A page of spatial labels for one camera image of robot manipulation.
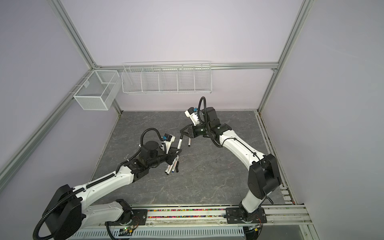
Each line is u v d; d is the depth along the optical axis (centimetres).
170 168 89
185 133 75
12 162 52
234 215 74
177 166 91
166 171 89
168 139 69
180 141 77
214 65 94
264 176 44
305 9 70
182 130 76
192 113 71
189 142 102
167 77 101
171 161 71
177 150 77
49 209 42
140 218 74
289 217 74
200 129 70
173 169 89
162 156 68
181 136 77
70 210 40
